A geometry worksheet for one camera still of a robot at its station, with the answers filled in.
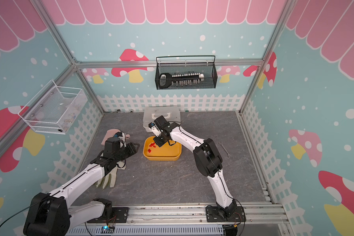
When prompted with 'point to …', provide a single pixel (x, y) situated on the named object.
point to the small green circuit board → (107, 229)
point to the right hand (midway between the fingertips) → (158, 141)
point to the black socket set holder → (167, 80)
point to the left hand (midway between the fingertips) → (138, 148)
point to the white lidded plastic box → (170, 113)
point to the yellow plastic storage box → (152, 152)
